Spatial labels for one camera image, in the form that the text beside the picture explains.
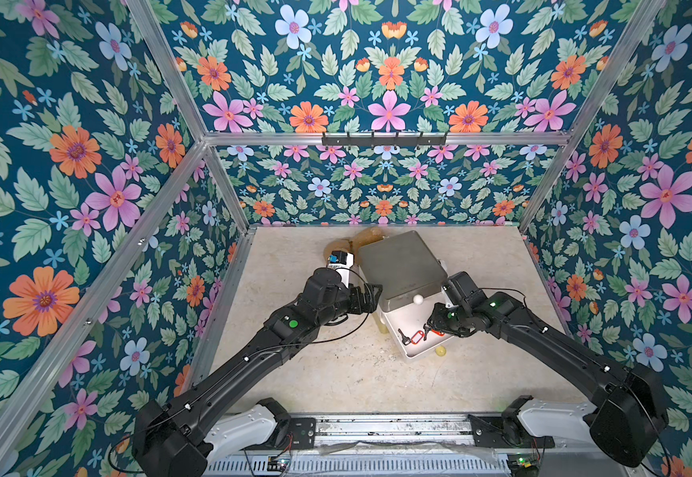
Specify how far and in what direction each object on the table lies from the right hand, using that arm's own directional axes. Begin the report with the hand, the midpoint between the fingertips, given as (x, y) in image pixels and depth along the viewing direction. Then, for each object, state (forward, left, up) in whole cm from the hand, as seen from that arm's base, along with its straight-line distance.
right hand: (430, 322), depth 80 cm
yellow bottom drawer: (+1, +13, -7) cm, 15 cm away
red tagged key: (-3, +4, -5) cm, 6 cm away
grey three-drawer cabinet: (+20, +8, +7) cm, 22 cm away
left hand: (+3, +16, +13) cm, 20 cm away
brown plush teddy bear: (+29, +24, -1) cm, 38 cm away
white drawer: (0, +5, -4) cm, 7 cm away
